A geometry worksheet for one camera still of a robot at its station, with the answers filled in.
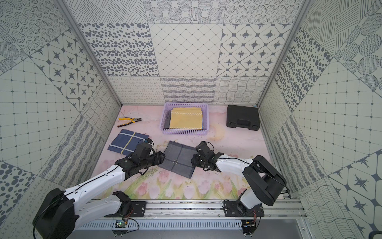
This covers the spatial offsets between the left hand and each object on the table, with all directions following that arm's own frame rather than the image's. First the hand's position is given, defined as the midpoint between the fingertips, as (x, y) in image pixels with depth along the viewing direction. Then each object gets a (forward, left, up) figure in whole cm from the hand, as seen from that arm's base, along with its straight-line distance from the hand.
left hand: (161, 153), depth 84 cm
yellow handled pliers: (+31, +28, -7) cm, 42 cm away
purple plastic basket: (+42, +3, -4) cm, 42 cm away
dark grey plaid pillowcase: (+1, -9, -9) cm, 12 cm away
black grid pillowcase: (+29, +2, -6) cm, 30 cm away
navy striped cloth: (+12, +27, -7) cm, 31 cm away
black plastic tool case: (+35, -55, -6) cm, 65 cm away
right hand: (-2, -19, -8) cm, 21 cm away
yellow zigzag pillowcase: (+31, -12, -5) cm, 33 cm away
